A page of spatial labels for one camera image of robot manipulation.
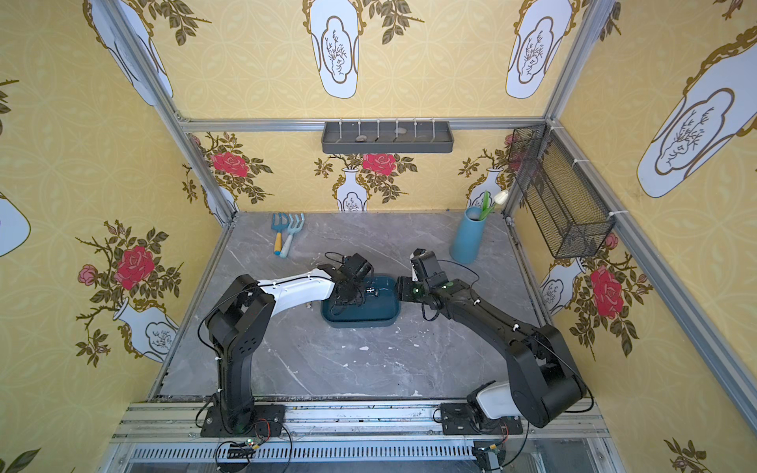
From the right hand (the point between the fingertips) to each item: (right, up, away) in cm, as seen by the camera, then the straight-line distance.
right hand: (396, 290), depth 88 cm
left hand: (-13, -4, +8) cm, 16 cm away
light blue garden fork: (-40, +19, +29) cm, 53 cm away
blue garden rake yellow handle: (-45, +21, +30) cm, 58 cm away
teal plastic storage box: (-5, -6, +6) cm, 10 cm away
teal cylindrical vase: (+24, +15, +10) cm, 30 cm away
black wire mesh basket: (+43, +19, -15) cm, 49 cm away
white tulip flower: (+29, +27, -4) cm, 40 cm away
